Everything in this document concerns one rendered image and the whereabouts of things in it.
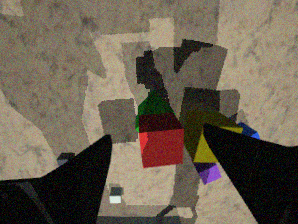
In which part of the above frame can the green block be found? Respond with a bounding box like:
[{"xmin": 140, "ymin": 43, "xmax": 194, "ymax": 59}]
[
  {"xmin": 138, "ymin": 91, "xmax": 176, "ymax": 115},
  {"xmin": 135, "ymin": 97, "xmax": 170, "ymax": 132}
]

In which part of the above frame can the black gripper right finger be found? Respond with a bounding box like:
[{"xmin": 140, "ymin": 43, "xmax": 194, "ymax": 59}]
[{"xmin": 203, "ymin": 124, "xmax": 298, "ymax": 224}]

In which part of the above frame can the purple block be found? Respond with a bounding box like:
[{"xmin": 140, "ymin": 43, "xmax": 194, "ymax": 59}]
[{"xmin": 192, "ymin": 161, "xmax": 222, "ymax": 185}]

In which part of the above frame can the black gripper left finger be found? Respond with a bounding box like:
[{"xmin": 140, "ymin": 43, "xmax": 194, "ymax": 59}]
[{"xmin": 0, "ymin": 135, "xmax": 112, "ymax": 224}]

